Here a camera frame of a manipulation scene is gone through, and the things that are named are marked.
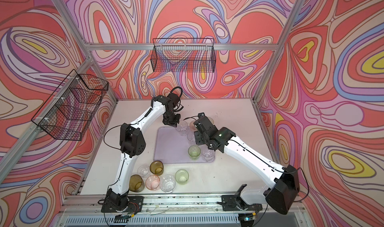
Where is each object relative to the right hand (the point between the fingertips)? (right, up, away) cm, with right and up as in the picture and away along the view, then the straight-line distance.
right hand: (203, 138), depth 78 cm
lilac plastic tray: (-19, -8, +14) cm, 25 cm away
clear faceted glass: (+4, -12, +11) cm, 17 cm away
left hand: (-14, +6, +16) cm, 22 cm away
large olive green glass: (-36, -25, +1) cm, 44 cm away
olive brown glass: (-26, -18, +7) cm, 33 cm away
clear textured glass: (-7, -2, +18) cm, 19 cm away
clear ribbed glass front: (-19, -25, +2) cm, 32 cm away
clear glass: (-13, +3, +21) cm, 25 cm away
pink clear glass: (-27, -24, +1) cm, 36 cm away
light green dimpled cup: (-12, -22, +4) cm, 25 cm away
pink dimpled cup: (-6, +4, +21) cm, 22 cm away
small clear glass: (-33, -19, +4) cm, 39 cm away
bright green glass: (-5, -10, +12) cm, 17 cm away
